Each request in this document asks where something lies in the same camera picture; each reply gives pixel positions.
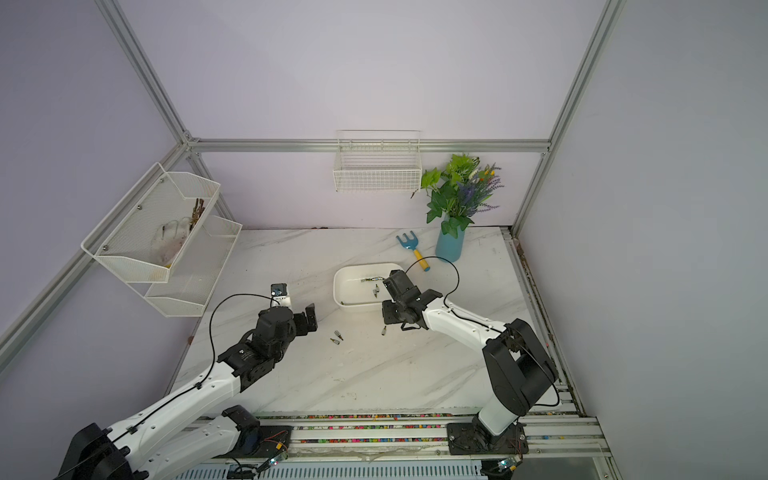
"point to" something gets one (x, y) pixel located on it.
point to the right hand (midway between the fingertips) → (393, 314)
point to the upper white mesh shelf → (148, 230)
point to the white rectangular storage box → (358, 287)
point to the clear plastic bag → (169, 238)
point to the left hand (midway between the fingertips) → (297, 309)
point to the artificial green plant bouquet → (459, 192)
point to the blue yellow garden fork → (412, 243)
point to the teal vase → (448, 247)
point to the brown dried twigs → (197, 211)
